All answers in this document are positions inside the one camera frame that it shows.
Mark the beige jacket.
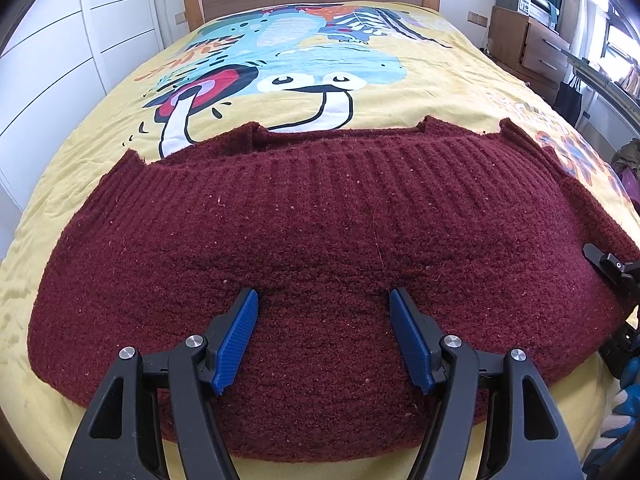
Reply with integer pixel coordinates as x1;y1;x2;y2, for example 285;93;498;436
612;140;640;186

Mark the person's right hand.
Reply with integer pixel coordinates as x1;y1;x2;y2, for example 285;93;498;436
586;382;640;467

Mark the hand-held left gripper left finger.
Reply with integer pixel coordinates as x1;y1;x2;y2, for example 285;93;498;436
60;287;260;480

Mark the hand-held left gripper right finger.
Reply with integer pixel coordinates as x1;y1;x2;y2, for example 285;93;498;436
389;287;586;480

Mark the white printer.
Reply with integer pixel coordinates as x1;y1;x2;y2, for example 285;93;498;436
495;0;561;28

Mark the white wardrobe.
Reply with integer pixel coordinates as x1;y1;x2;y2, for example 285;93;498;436
0;0;166;201

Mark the black bag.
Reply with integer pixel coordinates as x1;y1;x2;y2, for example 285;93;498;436
552;77;585;128

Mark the wooden drawer cabinet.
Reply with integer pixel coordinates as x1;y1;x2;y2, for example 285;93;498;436
487;5;571;103

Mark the bed with yellow printed cover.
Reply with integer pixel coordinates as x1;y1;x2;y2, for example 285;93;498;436
0;2;631;480

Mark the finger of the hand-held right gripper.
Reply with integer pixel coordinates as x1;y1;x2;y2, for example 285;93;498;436
584;242;640;306

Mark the maroon knitted sweater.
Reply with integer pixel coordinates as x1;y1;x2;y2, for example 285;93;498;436
27;115;640;463

